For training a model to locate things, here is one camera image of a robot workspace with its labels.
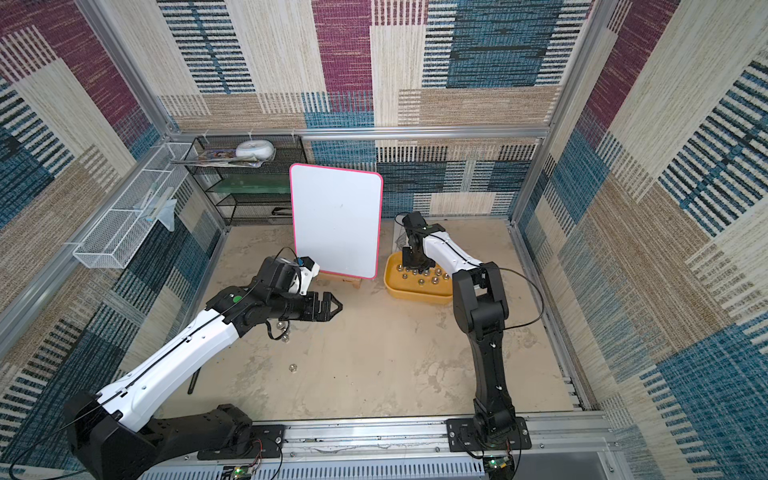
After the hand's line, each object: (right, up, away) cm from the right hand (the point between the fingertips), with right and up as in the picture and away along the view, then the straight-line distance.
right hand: (413, 261), depth 102 cm
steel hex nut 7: (+9, -4, +3) cm, 10 cm away
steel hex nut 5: (-3, -5, +3) cm, 7 cm away
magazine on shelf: (-58, +32, -10) cm, 67 cm away
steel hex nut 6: (+5, -4, +3) cm, 7 cm away
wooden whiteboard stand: (-18, -7, -5) cm, 20 cm away
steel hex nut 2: (+3, -7, 0) cm, 7 cm away
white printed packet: (-4, +9, +13) cm, 16 cm away
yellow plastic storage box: (+6, -8, 0) cm, 10 cm away
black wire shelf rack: (-51, +21, -9) cm, 55 cm away
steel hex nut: (+7, -6, 0) cm, 10 cm away
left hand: (-23, -10, -26) cm, 36 cm away
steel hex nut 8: (-30, -15, -37) cm, 50 cm away
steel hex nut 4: (+1, -4, +3) cm, 5 cm away
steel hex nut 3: (+11, -5, +2) cm, 12 cm away
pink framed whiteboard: (-24, +14, -10) cm, 29 cm away
